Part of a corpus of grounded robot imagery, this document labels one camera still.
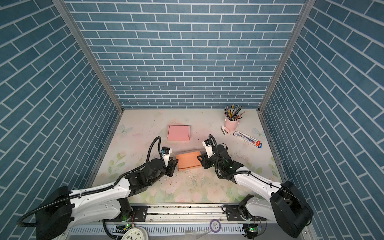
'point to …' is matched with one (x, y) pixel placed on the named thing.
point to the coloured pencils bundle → (233, 113)
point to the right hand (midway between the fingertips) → (198, 154)
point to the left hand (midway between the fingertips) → (177, 160)
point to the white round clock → (137, 233)
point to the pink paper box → (178, 133)
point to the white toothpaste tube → (247, 138)
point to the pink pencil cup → (231, 125)
